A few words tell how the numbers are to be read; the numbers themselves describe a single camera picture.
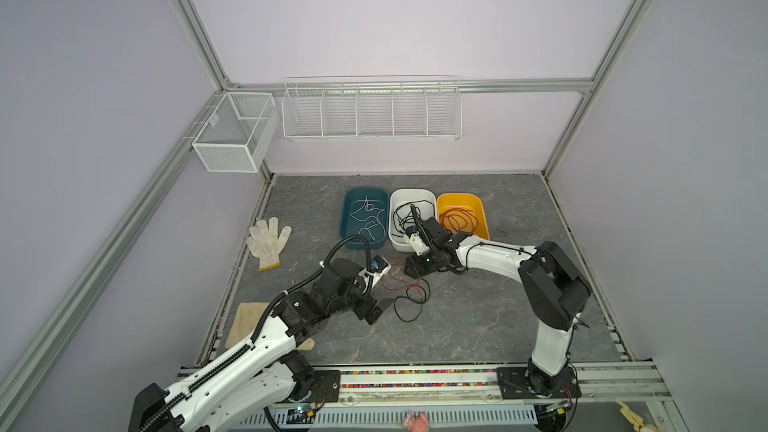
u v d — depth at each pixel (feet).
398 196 3.53
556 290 1.60
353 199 3.55
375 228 3.35
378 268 2.12
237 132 3.33
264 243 3.33
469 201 3.52
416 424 2.19
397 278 3.06
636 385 2.47
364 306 2.17
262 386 1.86
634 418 2.24
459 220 3.49
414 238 2.84
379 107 3.25
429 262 2.59
